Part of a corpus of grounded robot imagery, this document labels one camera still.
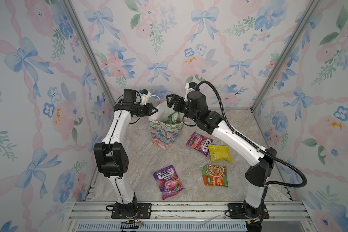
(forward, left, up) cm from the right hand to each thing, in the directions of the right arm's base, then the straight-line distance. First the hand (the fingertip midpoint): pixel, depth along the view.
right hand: (172, 97), depth 72 cm
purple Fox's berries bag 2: (-30, +2, -35) cm, 47 cm away
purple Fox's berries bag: (-4, -17, -37) cm, 41 cm away
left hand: (+5, +10, -13) cm, 17 cm away
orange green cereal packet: (-25, -25, -39) cm, 52 cm away
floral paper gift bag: (-7, +5, -22) cm, 23 cm away
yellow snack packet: (-12, -28, -34) cm, 46 cm away
